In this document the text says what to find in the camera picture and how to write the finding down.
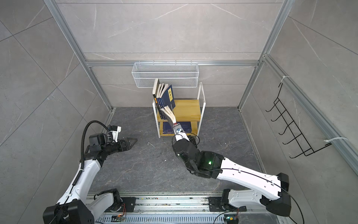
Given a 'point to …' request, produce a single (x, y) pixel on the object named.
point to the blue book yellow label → (168, 99)
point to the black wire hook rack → (285, 118)
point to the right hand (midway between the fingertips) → (181, 136)
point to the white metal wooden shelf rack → (188, 114)
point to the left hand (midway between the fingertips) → (133, 139)
